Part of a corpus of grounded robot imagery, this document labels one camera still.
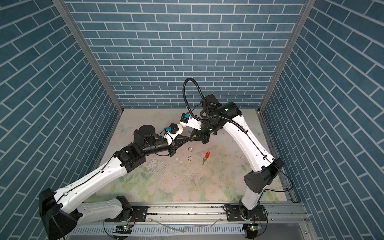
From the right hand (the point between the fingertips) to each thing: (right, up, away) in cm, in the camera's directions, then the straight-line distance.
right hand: (189, 136), depth 69 cm
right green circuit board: (+31, -44, +3) cm, 54 cm away
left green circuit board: (-33, -46, +3) cm, 57 cm away
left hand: (0, -1, -3) cm, 3 cm away
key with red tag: (+10, -15, +27) cm, 33 cm away
